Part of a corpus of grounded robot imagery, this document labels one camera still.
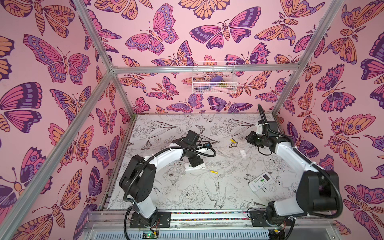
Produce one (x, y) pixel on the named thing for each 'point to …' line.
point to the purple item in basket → (217, 78)
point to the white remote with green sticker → (199, 169)
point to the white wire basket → (214, 82)
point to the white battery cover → (242, 153)
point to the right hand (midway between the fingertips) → (247, 135)
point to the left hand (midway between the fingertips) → (199, 154)
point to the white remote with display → (257, 183)
